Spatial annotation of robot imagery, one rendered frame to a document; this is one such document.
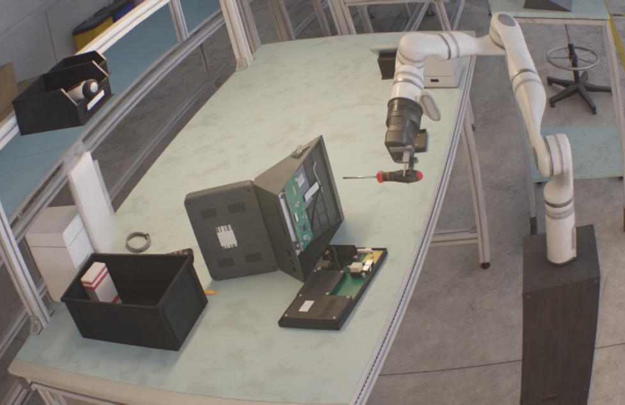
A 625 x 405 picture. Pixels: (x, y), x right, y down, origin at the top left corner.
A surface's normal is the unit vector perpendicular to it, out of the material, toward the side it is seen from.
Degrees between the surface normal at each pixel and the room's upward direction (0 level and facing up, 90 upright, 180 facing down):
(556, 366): 90
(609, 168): 0
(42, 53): 90
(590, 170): 0
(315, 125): 0
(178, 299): 90
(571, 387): 90
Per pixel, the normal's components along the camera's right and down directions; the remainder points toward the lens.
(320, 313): -0.25, -0.85
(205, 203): -0.04, 0.48
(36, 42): 0.92, -0.06
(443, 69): -0.35, 0.52
